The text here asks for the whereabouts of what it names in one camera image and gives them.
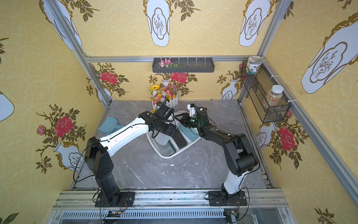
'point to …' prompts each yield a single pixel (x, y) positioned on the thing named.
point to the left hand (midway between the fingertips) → (165, 127)
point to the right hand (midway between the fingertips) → (179, 115)
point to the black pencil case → (179, 139)
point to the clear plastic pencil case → (161, 138)
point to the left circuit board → (113, 213)
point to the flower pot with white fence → (165, 94)
